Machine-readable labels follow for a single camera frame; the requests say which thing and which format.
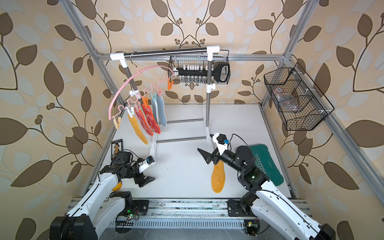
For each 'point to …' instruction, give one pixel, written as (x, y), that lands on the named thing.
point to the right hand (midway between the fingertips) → (205, 141)
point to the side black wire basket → (298, 108)
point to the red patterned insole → (147, 119)
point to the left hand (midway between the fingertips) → (147, 169)
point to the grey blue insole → (158, 110)
